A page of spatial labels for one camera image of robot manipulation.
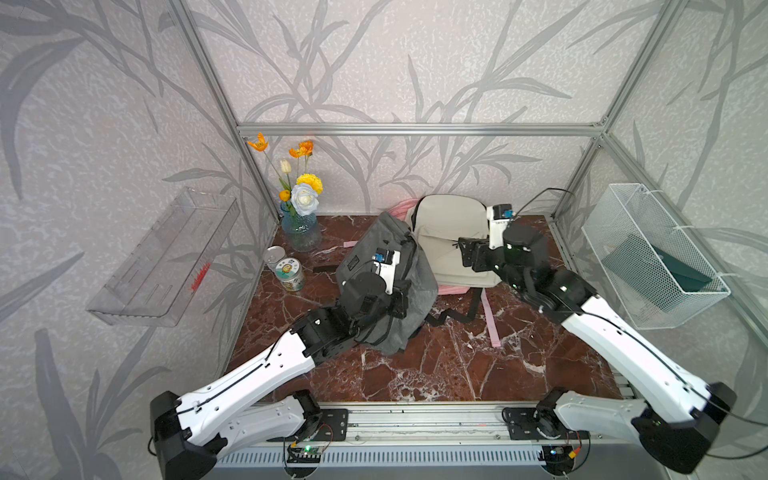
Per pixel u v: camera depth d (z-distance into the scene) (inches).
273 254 40.4
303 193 31.9
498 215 22.8
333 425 29.0
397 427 29.6
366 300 19.3
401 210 46.6
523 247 19.0
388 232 35.7
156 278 26.4
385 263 23.0
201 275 25.7
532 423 28.9
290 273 36.9
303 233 40.2
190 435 15.0
